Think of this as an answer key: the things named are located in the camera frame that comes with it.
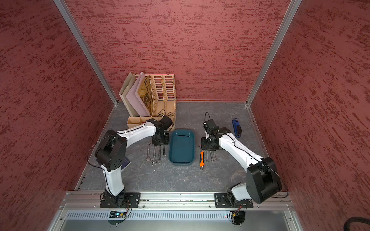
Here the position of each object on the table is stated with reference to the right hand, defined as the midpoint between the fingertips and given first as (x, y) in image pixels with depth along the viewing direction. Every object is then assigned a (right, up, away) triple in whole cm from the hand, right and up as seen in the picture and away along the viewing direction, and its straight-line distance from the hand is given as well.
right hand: (204, 149), depth 84 cm
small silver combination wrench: (+2, -6, +6) cm, 9 cm away
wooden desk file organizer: (-36, +39, +31) cm, 61 cm away
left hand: (-27, +1, +7) cm, 28 cm away
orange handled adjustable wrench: (-1, -7, +3) cm, 8 cm away
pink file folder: (-45, +26, +11) cm, 53 cm away
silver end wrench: (-32, -8, +5) cm, 34 cm away
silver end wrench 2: (-28, -7, +5) cm, 30 cm away
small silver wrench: (+5, -6, +7) cm, 11 cm away
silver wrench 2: (+7, -7, +5) cm, 11 cm away
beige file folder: (-48, +44, +8) cm, 66 cm away
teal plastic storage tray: (-14, -3, +6) cm, 16 cm away
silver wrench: (-35, -7, +5) cm, 36 cm away
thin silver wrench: (-26, -3, +8) cm, 27 cm away
